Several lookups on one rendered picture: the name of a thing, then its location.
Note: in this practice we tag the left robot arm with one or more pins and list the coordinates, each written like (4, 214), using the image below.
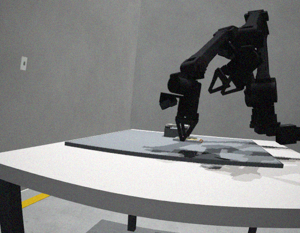
(264, 88)

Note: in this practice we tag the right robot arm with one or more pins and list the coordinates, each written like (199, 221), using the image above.
(192, 69)

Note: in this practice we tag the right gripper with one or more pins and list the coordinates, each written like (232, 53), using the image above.
(191, 119)

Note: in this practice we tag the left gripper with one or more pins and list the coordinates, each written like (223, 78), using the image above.
(237, 78)

